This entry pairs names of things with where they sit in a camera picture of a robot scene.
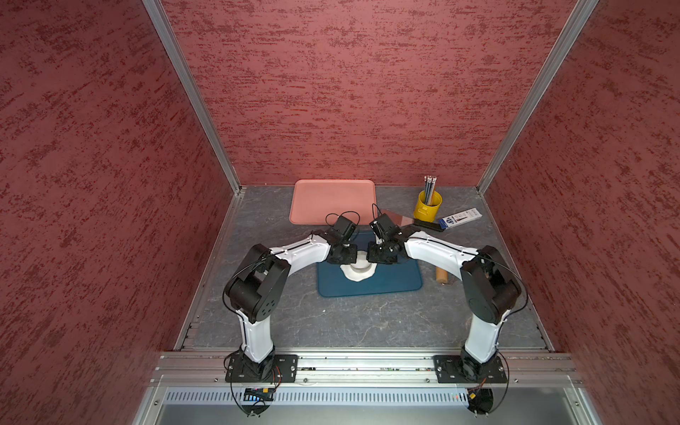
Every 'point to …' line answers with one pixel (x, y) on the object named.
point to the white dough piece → (356, 274)
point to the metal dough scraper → (432, 225)
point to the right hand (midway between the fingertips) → (371, 261)
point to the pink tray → (318, 201)
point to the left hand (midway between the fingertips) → (350, 261)
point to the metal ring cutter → (362, 264)
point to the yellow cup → (427, 212)
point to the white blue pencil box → (459, 218)
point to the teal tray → (334, 282)
